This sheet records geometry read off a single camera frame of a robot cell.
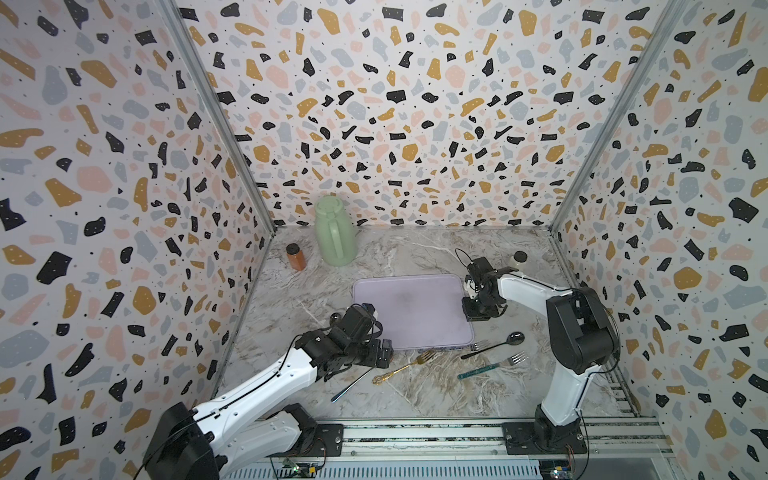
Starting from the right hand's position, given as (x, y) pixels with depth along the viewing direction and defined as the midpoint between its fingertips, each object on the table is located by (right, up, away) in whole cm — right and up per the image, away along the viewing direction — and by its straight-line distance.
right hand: (469, 317), depth 96 cm
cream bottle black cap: (+18, +18, +5) cm, 26 cm away
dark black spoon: (+13, -5, -6) cm, 15 cm away
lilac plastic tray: (-17, +1, +2) cm, 17 cm away
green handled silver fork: (+11, -11, -9) cm, 18 cm away
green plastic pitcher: (-42, +27, -4) cm, 50 cm away
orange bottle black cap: (-58, +20, +7) cm, 62 cm away
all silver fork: (+2, -7, -6) cm, 9 cm away
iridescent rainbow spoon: (-36, -16, -14) cm, 42 cm away
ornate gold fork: (-15, -10, -8) cm, 20 cm away
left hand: (-27, -5, -17) cm, 32 cm away
